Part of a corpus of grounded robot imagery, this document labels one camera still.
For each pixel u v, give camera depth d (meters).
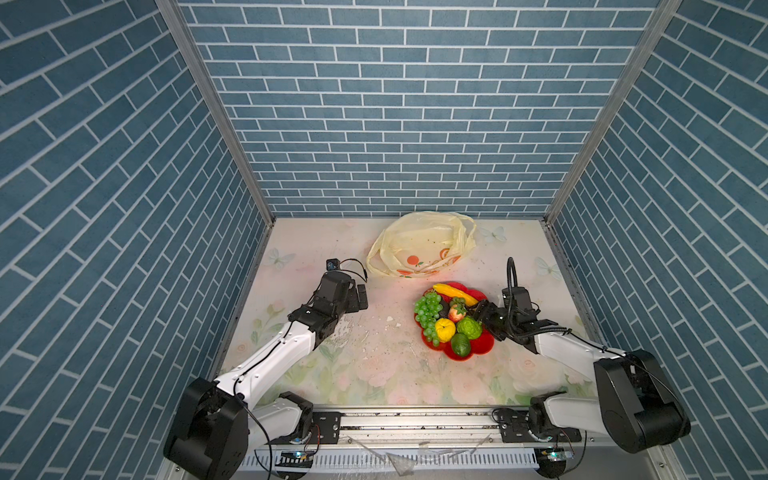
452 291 0.94
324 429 0.73
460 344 0.82
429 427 0.76
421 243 1.12
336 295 0.63
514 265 0.81
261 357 0.48
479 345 0.85
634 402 0.42
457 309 0.86
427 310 0.87
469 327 0.85
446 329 0.85
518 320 0.71
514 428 0.74
